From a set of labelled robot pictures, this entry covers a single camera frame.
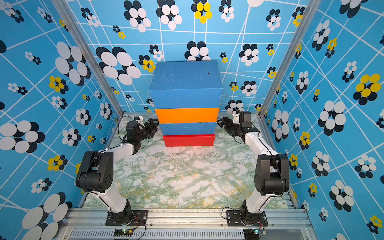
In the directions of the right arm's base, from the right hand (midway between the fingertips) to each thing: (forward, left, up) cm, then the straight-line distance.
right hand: (223, 124), depth 91 cm
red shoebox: (-5, +21, -10) cm, 24 cm away
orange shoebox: (-5, +23, +12) cm, 26 cm away
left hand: (+1, +38, +1) cm, 38 cm away
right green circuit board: (-53, -11, -17) cm, 57 cm away
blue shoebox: (-6, +9, +3) cm, 11 cm away
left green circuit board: (-53, +52, -19) cm, 77 cm away
